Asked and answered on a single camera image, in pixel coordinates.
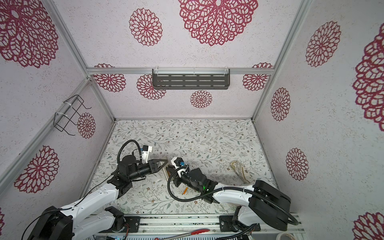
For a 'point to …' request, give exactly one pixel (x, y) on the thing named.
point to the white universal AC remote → (166, 173)
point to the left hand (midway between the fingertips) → (167, 164)
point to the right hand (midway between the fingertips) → (167, 165)
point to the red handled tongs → (195, 232)
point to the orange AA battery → (185, 190)
